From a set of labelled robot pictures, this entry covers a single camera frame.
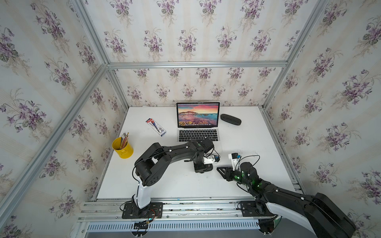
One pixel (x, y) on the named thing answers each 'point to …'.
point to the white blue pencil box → (156, 127)
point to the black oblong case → (231, 119)
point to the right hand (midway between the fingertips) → (220, 169)
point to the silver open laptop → (198, 120)
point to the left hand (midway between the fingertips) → (202, 167)
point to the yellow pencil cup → (126, 152)
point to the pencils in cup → (124, 139)
